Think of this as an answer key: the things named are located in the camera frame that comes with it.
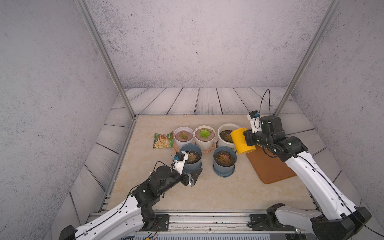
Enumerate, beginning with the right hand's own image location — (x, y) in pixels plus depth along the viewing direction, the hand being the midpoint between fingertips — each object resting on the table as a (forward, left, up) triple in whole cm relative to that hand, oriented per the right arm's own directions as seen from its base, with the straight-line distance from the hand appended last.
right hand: (246, 131), depth 73 cm
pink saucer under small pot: (+9, +39, -27) cm, 48 cm away
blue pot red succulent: (-4, +9, -19) cm, 22 cm away
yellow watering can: (-1, +2, -6) cm, 7 cm away
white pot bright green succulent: (+11, +20, -17) cm, 28 cm away
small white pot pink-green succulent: (+11, +33, -17) cm, 39 cm away
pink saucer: (+5, +19, -26) cm, 33 cm away
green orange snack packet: (+14, +48, -27) cm, 57 cm away
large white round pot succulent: (+13, +7, -20) cm, 25 cm away
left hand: (-14, +24, -7) cm, 29 cm away
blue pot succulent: (-5, +26, -21) cm, 34 cm away
